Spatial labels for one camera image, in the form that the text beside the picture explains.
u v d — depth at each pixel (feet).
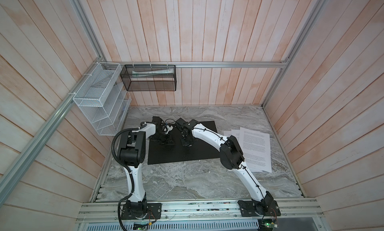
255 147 3.18
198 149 3.30
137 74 2.95
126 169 1.82
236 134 3.42
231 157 1.97
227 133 3.42
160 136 2.82
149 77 3.41
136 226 2.36
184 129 2.42
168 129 3.11
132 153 1.83
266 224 2.34
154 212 2.41
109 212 2.46
